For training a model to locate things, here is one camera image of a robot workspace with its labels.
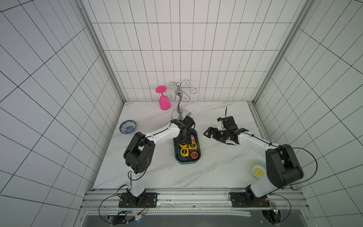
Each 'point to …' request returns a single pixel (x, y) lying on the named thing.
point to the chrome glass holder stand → (179, 91)
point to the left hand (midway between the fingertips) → (182, 145)
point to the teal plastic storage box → (188, 160)
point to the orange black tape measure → (194, 155)
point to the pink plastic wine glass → (164, 102)
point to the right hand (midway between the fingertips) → (204, 135)
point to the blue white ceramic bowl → (127, 126)
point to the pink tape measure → (193, 138)
